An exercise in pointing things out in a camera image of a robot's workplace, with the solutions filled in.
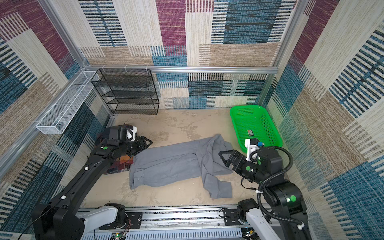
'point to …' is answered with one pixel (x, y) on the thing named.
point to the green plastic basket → (253, 122)
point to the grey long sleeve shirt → (200, 157)
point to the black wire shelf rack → (127, 91)
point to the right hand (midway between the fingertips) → (225, 161)
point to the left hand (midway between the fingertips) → (149, 141)
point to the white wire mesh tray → (58, 118)
